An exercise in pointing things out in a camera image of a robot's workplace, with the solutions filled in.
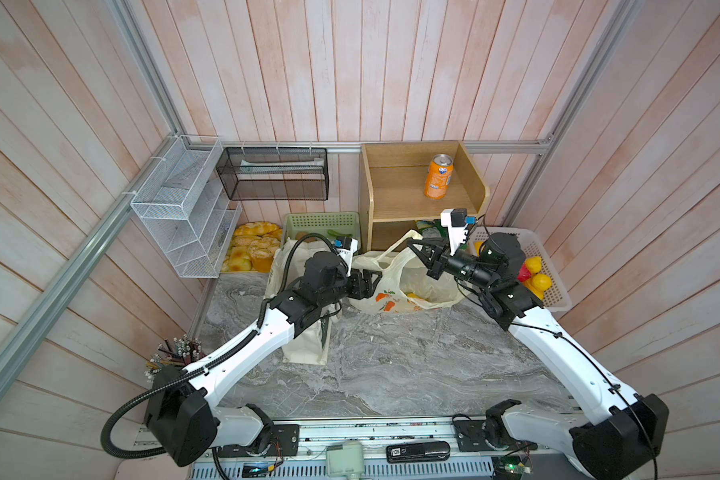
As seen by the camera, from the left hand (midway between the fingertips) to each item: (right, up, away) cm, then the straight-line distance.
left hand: (371, 279), depth 75 cm
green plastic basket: (-18, +20, +44) cm, 51 cm away
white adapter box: (-7, -42, -6) cm, 43 cm away
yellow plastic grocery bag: (+12, -3, +20) cm, 24 cm away
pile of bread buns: (-41, +10, +30) cm, 51 cm away
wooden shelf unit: (+11, +29, +18) cm, 36 cm away
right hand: (+8, +9, -8) cm, 14 cm away
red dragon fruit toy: (+52, 0, +23) cm, 57 cm away
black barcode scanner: (+10, -39, -8) cm, 41 cm away
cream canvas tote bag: (-21, +3, -7) cm, 22 cm away
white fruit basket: (+60, -7, +18) cm, 63 cm away
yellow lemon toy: (+56, -2, +19) cm, 59 cm away
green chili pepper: (-12, +15, +44) cm, 48 cm away
